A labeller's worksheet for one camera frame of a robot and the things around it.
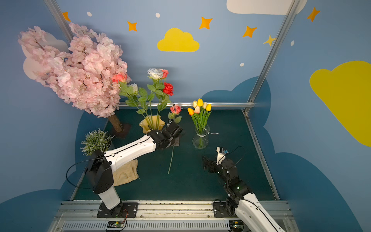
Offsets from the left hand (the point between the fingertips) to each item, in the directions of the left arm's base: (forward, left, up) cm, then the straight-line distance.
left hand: (175, 136), depth 85 cm
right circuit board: (-42, -33, -19) cm, 57 cm away
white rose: (+13, +20, +17) cm, 29 cm away
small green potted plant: (-5, +46, 0) cm, 47 cm away
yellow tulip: (+13, -19, +11) cm, 26 cm away
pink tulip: (+10, -12, +12) cm, 20 cm away
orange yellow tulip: (+8, -9, +12) cm, 17 cm away
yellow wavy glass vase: (+8, +16, +2) cm, 18 cm away
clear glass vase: (+2, -16, -8) cm, 18 cm away
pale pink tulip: (+15, -11, +13) cm, 22 cm away
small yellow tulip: (+12, -14, +15) cm, 24 cm away
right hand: (-10, -21, -4) cm, 24 cm away
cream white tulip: (+16, -17, +11) cm, 26 cm away
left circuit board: (-43, +28, -18) cm, 54 cm away
